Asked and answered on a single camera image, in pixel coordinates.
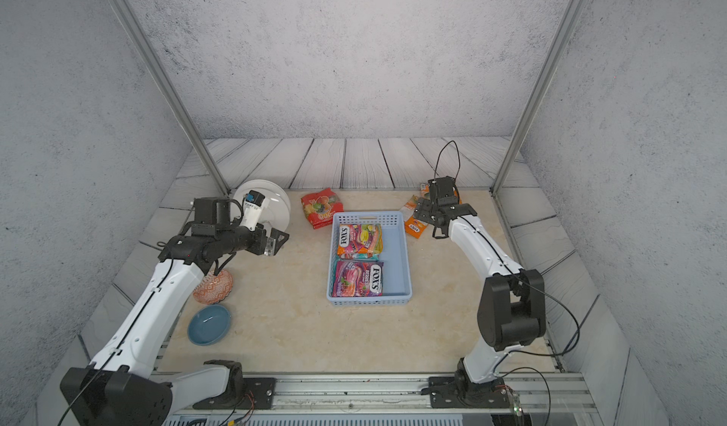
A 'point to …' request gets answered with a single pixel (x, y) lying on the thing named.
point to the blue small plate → (208, 325)
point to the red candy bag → (320, 206)
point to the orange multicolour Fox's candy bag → (360, 241)
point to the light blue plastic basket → (398, 275)
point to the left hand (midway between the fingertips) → (277, 229)
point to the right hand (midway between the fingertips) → (432, 209)
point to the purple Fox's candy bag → (358, 278)
